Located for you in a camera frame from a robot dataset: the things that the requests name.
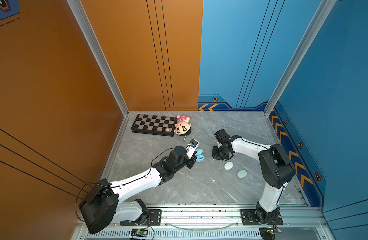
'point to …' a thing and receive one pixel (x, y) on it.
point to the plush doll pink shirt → (182, 127)
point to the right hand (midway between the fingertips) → (212, 157)
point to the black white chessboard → (154, 124)
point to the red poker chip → (167, 130)
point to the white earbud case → (228, 165)
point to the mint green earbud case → (241, 173)
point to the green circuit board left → (140, 232)
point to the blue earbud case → (200, 157)
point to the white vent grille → (182, 234)
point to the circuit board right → (272, 231)
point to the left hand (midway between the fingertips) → (196, 149)
